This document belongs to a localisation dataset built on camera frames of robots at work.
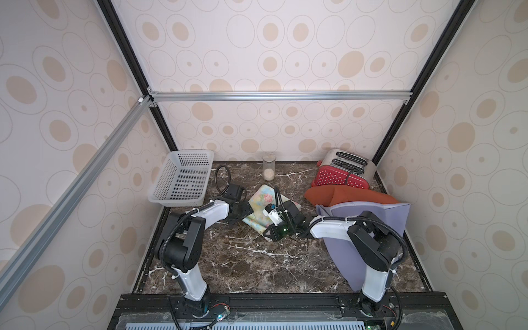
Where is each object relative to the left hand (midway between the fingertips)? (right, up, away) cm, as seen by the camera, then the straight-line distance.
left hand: (252, 211), depth 95 cm
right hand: (+9, -8, -5) cm, 13 cm away
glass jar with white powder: (+8, +22, +8) cm, 25 cm away
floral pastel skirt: (+6, +7, +8) cm, 12 cm away
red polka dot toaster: (+42, +20, -1) cm, 46 cm away
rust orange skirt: (+36, +8, -1) cm, 37 cm away
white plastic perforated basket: (-40, +15, +18) cm, 47 cm away
